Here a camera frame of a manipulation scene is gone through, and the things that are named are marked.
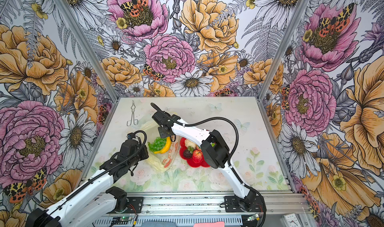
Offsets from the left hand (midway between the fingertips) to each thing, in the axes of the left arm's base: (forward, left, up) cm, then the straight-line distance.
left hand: (146, 152), depth 85 cm
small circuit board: (-29, +6, -7) cm, 31 cm away
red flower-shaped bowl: (-3, -24, -5) cm, 25 cm away
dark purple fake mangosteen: (0, -23, -1) cm, 23 cm away
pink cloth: (-32, -39, -8) cm, 51 cm away
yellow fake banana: (+2, -11, +1) cm, 11 cm away
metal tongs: (+28, +15, -8) cm, 32 cm away
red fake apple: (-2, -28, 0) cm, 29 cm away
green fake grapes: (+7, -5, -4) cm, 9 cm away
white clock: (-32, -70, -4) cm, 77 cm away
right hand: (+11, -10, 0) cm, 15 cm away
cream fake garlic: (+6, -24, -1) cm, 24 cm away
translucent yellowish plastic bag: (-4, -8, -3) cm, 9 cm away
